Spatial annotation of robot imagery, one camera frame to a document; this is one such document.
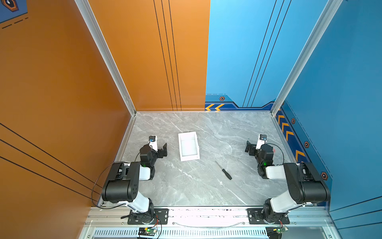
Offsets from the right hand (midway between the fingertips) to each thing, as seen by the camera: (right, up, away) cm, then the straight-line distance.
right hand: (255, 142), depth 94 cm
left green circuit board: (-62, -40, -23) cm, 77 cm away
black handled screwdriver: (-21, -17, -7) cm, 28 cm away
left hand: (-61, 0, 0) cm, 62 cm away
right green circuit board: (0, -41, -23) cm, 47 cm away
